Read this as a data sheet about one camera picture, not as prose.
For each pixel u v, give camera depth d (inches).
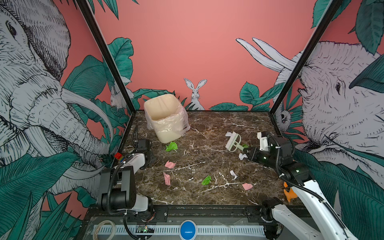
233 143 31.9
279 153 20.1
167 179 33.6
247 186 32.7
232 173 34.7
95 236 26.4
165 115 32.3
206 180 33.7
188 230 27.1
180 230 27.0
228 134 42.3
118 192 17.1
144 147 28.8
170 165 35.7
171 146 38.6
